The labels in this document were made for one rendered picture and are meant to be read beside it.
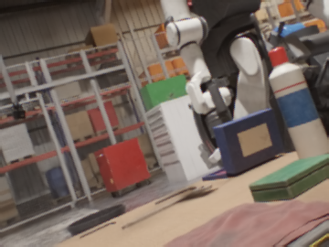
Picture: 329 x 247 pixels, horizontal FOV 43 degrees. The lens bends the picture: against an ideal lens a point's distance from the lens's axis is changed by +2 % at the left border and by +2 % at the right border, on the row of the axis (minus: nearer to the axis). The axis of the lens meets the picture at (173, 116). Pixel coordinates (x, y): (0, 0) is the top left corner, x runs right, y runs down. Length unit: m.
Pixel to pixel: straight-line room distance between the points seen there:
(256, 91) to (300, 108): 0.67
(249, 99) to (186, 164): 4.33
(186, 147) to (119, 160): 1.74
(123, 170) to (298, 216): 6.81
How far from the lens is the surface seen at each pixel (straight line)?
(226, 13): 1.51
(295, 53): 1.68
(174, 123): 5.79
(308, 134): 0.84
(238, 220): 0.46
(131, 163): 7.26
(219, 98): 1.34
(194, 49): 1.43
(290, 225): 0.41
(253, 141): 0.97
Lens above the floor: 0.59
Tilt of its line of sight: 3 degrees up
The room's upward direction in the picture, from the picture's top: 20 degrees counter-clockwise
